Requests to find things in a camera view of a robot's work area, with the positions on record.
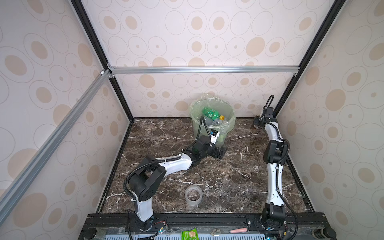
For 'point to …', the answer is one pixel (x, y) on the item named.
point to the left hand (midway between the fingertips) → (225, 143)
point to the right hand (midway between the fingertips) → (259, 118)
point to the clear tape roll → (193, 203)
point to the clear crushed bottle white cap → (218, 122)
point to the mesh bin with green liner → (202, 124)
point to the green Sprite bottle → (214, 114)
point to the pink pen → (238, 230)
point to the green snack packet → (189, 234)
